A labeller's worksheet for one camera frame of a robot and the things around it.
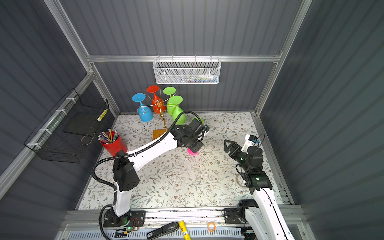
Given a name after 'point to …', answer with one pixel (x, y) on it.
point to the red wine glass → (158, 105)
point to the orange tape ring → (214, 225)
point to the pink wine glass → (191, 152)
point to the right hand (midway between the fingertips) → (230, 144)
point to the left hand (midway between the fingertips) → (198, 144)
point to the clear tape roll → (240, 180)
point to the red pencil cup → (112, 142)
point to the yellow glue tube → (184, 230)
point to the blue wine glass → (145, 113)
